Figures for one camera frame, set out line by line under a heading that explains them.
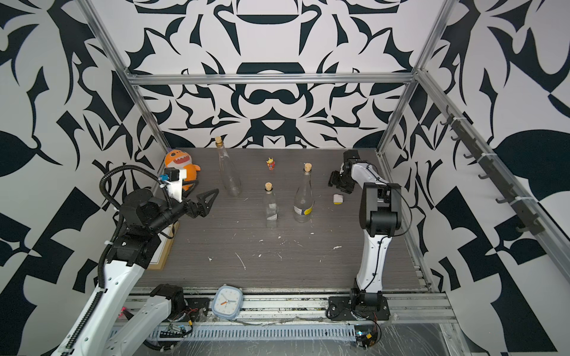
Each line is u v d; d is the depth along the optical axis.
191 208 0.60
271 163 1.08
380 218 0.57
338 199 1.00
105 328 0.42
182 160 1.05
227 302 0.73
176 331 0.69
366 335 0.71
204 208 0.62
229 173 0.93
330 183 0.94
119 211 0.49
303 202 0.89
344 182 0.90
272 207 0.88
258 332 0.71
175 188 0.58
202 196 0.60
